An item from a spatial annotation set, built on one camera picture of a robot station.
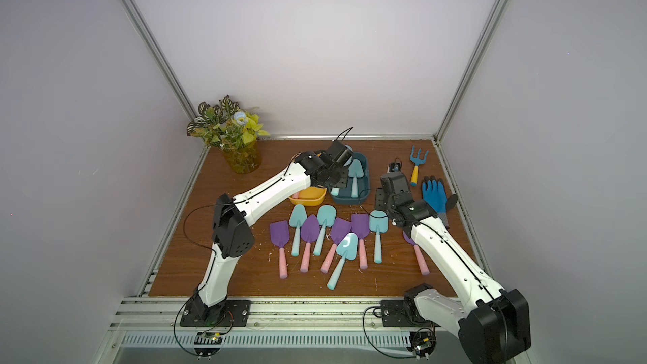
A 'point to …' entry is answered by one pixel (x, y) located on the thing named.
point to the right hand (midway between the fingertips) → (389, 187)
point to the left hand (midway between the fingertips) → (346, 179)
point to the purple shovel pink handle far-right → (425, 270)
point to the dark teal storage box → (344, 195)
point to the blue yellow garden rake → (417, 161)
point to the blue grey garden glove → (434, 195)
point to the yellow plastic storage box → (311, 196)
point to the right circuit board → (422, 342)
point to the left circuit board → (207, 338)
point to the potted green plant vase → (233, 130)
